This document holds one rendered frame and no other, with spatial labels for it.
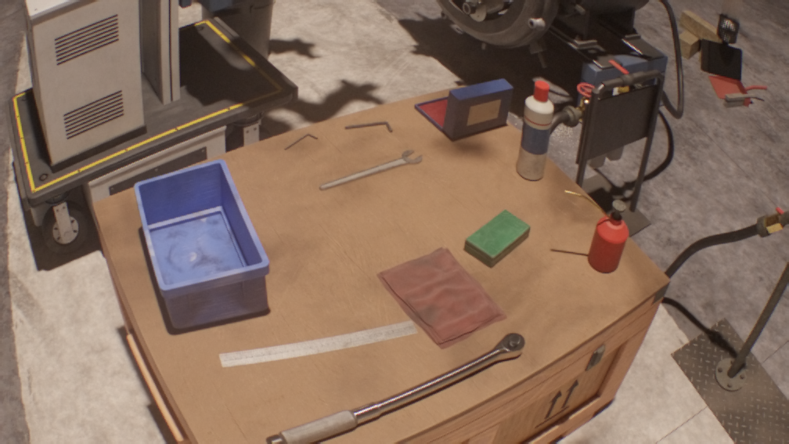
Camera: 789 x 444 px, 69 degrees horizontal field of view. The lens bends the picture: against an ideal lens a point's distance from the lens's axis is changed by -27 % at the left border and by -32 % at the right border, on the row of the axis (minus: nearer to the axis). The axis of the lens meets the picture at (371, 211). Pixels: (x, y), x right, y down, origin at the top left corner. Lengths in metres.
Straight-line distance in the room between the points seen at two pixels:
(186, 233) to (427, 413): 0.59
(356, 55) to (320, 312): 1.81
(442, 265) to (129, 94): 0.99
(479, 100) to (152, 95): 1.01
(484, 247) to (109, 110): 1.06
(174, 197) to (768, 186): 2.36
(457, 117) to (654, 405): 0.93
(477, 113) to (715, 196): 1.33
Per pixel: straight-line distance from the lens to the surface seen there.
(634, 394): 1.91
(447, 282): 1.36
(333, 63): 2.95
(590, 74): 2.73
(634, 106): 2.14
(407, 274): 1.37
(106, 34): 1.87
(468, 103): 1.66
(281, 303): 1.33
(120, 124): 2.02
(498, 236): 1.44
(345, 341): 1.27
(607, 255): 1.44
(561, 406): 1.59
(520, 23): 2.46
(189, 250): 1.43
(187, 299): 1.24
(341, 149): 1.66
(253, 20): 2.75
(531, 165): 1.62
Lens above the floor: 1.44
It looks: 40 degrees down
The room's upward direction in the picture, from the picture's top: 3 degrees clockwise
